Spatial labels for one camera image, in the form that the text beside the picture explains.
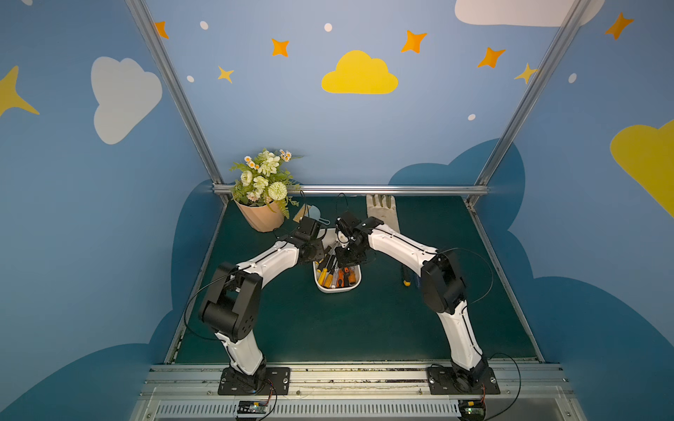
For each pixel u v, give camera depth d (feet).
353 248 2.61
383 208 3.89
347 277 3.08
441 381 2.45
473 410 2.40
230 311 1.55
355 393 2.41
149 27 2.35
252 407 2.35
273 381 2.47
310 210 3.87
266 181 2.85
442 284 1.82
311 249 2.45
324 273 3.05
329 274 3.10
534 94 2.80
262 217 3.23
